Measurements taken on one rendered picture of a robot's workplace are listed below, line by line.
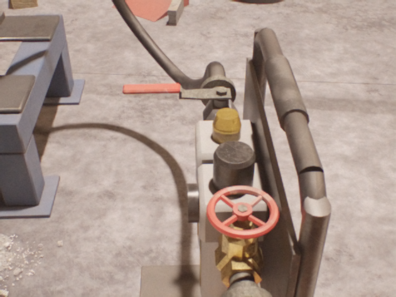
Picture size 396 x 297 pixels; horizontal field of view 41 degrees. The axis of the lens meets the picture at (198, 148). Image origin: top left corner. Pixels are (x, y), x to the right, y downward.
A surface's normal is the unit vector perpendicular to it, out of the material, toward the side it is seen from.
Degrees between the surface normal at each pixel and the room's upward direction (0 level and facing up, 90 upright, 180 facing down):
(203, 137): 0
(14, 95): 0
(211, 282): 90
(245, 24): 0
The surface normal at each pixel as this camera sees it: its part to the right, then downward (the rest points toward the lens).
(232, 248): -0.35, 0.58
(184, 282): 0.00, -0.79
